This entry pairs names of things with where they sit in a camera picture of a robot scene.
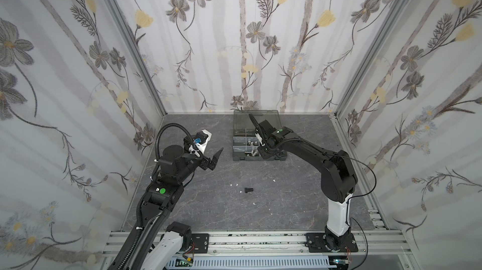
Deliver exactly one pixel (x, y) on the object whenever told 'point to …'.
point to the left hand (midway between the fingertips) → (211, 140)
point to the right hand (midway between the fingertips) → (267, 148)
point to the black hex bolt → (248, 189)
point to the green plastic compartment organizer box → (245, 144)
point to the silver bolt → (253, 152)
